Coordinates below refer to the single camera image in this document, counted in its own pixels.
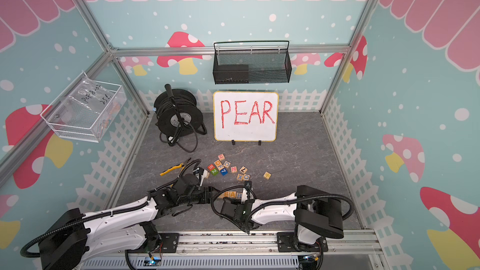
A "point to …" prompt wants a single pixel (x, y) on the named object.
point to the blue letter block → (224, 171)
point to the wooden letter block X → (240, 177)
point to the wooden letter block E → (227, 194)
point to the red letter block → (211, 167)
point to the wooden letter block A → (232, 194)
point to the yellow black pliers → (175, 167)
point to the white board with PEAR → (242, 116)
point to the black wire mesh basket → (265, 65)
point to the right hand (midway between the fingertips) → (244, 207)
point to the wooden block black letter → (243, 169)
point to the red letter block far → (221, 157)
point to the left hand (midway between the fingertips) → (215, 197)
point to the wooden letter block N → (234, 169)
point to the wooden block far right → (267, 175)
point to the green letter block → (214, 172)
